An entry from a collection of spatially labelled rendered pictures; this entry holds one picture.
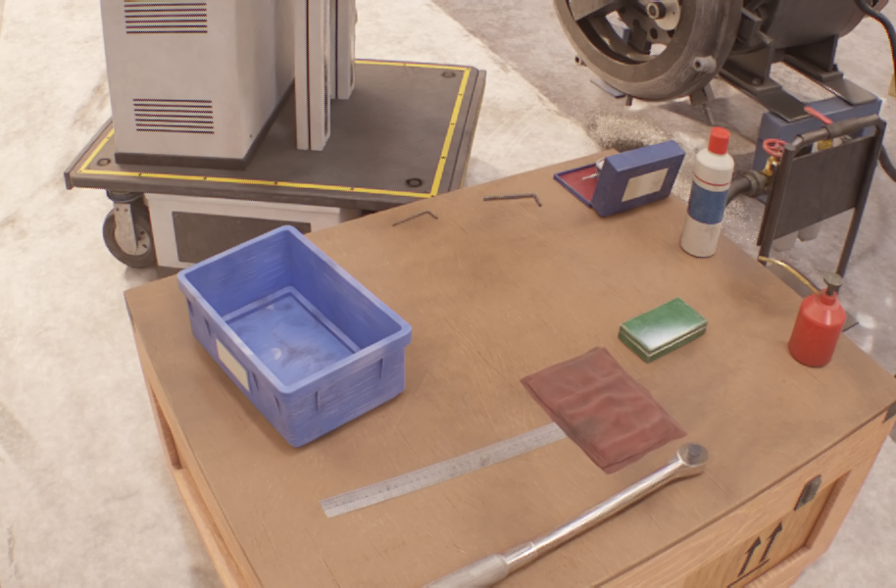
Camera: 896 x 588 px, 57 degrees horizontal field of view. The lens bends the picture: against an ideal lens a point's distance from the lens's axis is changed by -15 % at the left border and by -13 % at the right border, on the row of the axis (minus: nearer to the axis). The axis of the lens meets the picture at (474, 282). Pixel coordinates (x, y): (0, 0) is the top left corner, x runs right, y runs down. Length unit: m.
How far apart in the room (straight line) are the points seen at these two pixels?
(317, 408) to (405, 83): 1.38
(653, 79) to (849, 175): 0.65
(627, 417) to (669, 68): 1.36
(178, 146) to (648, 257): 1.06
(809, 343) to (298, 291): 0.77
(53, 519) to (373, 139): 1.12
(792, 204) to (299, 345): 1.11
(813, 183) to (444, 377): 1.03
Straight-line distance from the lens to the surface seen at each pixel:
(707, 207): 1.55
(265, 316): 1.42
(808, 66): 3.08
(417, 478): 1.19
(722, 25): 2.34
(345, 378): 1.18
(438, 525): 1.14
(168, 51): 2.01
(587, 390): 1.28
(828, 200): 2.14
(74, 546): 1.79
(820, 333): 1.41
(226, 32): 1.94
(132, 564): 1.73
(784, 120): 2.71
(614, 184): 1.61
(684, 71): 2.43
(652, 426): 1.26
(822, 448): 1.33
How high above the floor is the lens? 1.37
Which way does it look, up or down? 37 degrees down
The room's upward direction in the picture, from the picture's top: 4 degrees clockwise
